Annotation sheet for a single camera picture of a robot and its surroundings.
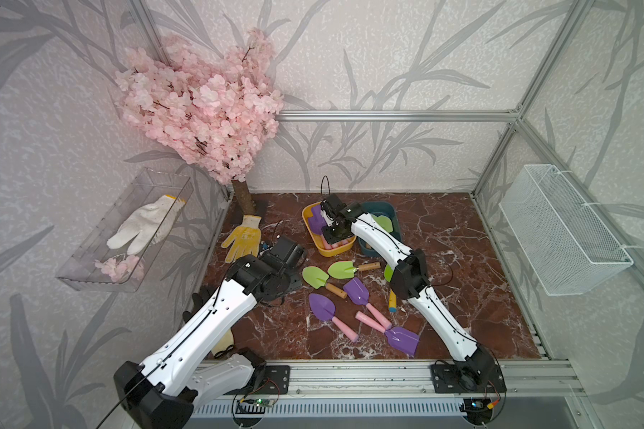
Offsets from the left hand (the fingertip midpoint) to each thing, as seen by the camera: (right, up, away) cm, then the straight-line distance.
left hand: (295, 283), depth 75 cm
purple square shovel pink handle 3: (+32, -19, +6) cm, 38 cm away
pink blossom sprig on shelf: (-34, +7, -16) cm, 38 cm away
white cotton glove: (-36, +17, -7) cm, 40 cm away
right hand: (+9, +11, +28) cm, 31 cm away
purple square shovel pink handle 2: (+19, -7, +16) cm, 26 cm away
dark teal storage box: (+30, +22, +41) cm, 56 cm away
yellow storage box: (+4, +10, +26) cm, 28 cm away
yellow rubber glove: (-25, +10, +30) cm, 40 cm away
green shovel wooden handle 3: (+15, -1, +22) cm, 27 cm away
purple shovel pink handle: (+4, +16, +27) cm, 31 cm away
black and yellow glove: (-22, -20, +5) cm, 30 cm away
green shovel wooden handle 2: (+5, -3, +19) cm, 20 cm away
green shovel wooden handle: (+31, +16, +34) cm, 49 cm away
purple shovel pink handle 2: (+7, -12, +12) cm, 18 cm away
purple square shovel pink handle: (+9, +8, +24) cm, 27 cm away
